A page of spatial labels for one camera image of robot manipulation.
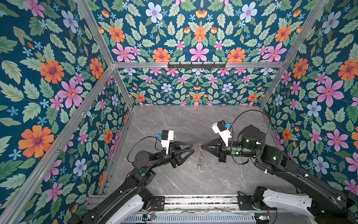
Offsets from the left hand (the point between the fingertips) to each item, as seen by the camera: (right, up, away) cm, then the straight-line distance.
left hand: (193, 150), depth 53 cm
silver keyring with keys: (+3, -6, +4) cm, 8 cm away
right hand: (+4, +1, +2) cm, 5 cm away
